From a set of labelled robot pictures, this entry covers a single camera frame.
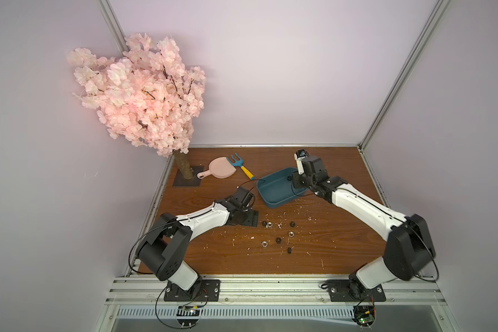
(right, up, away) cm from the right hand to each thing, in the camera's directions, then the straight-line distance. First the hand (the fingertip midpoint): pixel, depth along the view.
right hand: (298, 169), depth 85 cm
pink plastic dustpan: (-38, 0, +26) cm, 46 cm away
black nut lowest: (-4, -34, -2) cm, 34 cm away
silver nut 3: (-14, -31, -2) cm, 34 cm away
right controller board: (+20, -51, -16) cm, 57 cm away
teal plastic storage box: (-7, -10, +17) cm, 21 cm away
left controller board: (-42, -53, -14) cm, 69 cm away
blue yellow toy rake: (-27, +3, +28) cm, 39 cm away
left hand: (-19, -22, +4) cm, 30 cm away
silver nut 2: (-3, -28, +1) cm, 28 cm away
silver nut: (-12, -25, +4) cm, 28 cm away
